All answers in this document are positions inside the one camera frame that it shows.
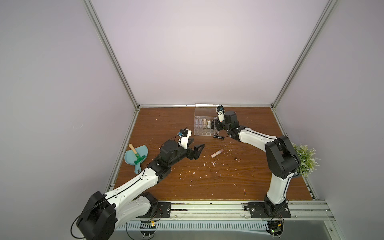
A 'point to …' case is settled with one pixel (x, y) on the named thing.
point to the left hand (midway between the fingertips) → (200, 143)
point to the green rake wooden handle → (138, 158)
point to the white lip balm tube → (208, 124)
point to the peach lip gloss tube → (217, 153)
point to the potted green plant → (307, 162)
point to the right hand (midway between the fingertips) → (219, 115)
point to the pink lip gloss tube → (204, 121)
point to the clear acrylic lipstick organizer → (209, 113)
